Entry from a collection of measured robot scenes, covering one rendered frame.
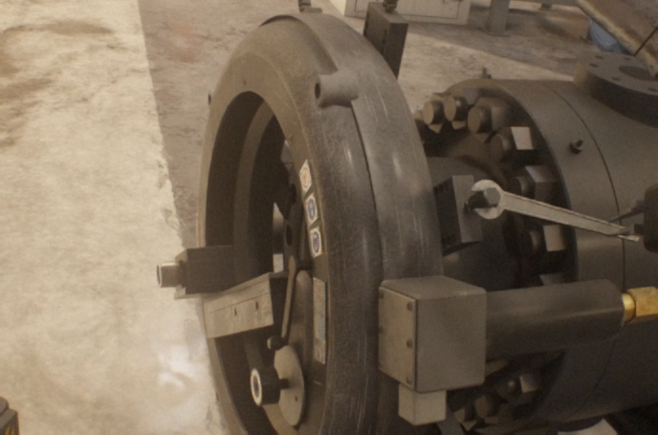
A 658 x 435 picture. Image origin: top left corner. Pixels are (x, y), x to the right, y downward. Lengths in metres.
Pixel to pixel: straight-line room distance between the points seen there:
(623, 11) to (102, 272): 1.98
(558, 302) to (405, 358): 0.19
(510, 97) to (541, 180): 0.17
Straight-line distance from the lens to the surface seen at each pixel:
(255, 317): 1.30
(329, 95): 1.10
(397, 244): 1.05
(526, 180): 1.31
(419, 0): 5.25
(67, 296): 2.41
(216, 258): 1.49
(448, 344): 0.97
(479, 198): 1.01
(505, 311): 1.02
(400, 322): 0.98
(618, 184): 1.35
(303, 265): 1.15
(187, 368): 2.18
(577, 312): 1.07
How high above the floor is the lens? 1.32
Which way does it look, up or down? 26 degrees down
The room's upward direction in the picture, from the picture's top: 8 degrees clockwise
